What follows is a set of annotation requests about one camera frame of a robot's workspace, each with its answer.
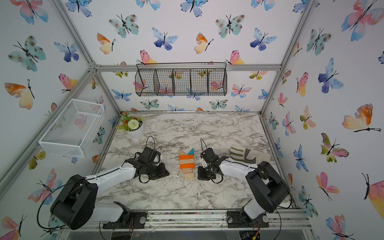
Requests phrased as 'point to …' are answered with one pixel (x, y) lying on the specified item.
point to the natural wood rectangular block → (186, 161)
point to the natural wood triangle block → (181, 153)
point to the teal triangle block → (191, 152)
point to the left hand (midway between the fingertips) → (171, 172)
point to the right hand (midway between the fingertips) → (198, 176)
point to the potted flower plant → (134, 126)
